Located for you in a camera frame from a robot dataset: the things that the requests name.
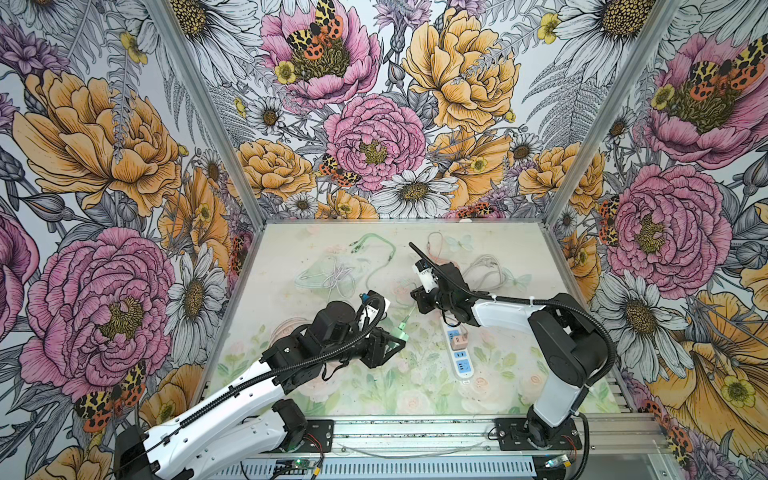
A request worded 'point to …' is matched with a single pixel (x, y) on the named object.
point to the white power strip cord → (489, 258)
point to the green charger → (400, 330)
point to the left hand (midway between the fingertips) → (394, 349)
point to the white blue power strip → (461, 358)
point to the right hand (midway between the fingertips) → (415, 301)
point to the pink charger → (459, 342)
